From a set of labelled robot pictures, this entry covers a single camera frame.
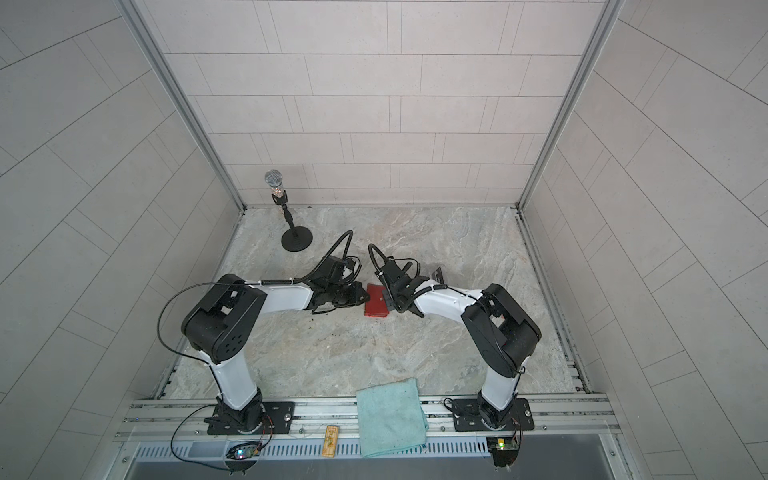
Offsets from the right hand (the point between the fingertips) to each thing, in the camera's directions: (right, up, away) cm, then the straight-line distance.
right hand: (394, 294), depth 93 cm
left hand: (-5, 0, 0) cm, 5 cm away
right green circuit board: (+26, -30, -25) cm, 47 cm away
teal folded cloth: (0, -25, -22) cm, 33 cm away
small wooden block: (-14, -27, -25) cm, 40 cm away
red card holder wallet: (-5, -3, -3) cm, 7 cm away
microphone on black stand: (-34, +17, +13) cm, 40 cm away
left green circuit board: (-32, -28, -28) cm, 51 cm away
